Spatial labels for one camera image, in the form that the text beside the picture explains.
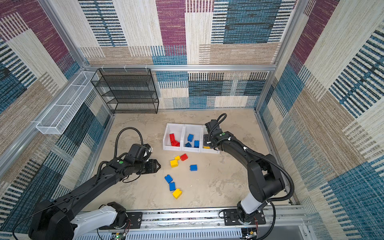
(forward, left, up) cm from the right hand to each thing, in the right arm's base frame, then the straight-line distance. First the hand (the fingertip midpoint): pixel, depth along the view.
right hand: (212, 141), depth 91 cm
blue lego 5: (-18, +26, -10) cm, 33 cm away
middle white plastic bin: (+20, +10, -14) cm, 26 cm away
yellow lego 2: (-10, +23, -8) cm, 27 cm away
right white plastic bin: (-5, +5, +17) cm, 18 cm away
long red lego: (+11, +26, -9) cm, 30 cm away
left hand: (-14, +31, 0) cm, 34 cm away
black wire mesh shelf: (+40, +58, +8) cm, 71 cm away
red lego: (+3, +23, -6) cm, 24 cm away
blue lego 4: (-11, +12, -11) cm, 20 cm away
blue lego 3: (+3, +9, -8) cm, 13 cm away
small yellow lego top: (-5, +22, -9) cm, 24 cm away
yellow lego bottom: (-27, +20, -9) cm, 35 cm away
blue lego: (+8, +13, -8) cm, 18 cm away
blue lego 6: (-23, +23, -9) cm, 34 cm away
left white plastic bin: (+17, +23, -9) cm, 29 cm away
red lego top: (-5, +17, -9) cm, 20 cm away
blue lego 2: (+3, +15, -8) cm, 17 cm away
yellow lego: (-15, +5, +18) cm, 24 cm away
